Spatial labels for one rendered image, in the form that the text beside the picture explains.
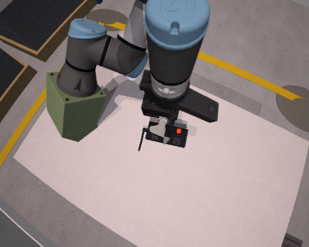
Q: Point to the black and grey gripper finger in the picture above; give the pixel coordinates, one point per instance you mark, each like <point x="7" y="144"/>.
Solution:
<point x="160" y="129"/>

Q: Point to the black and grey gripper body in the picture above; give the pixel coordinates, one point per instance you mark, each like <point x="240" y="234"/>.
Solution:
<point x="154" y="105"/>

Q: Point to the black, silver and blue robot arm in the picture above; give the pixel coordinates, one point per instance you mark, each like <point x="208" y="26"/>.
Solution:
<point x="174" y="30"/>

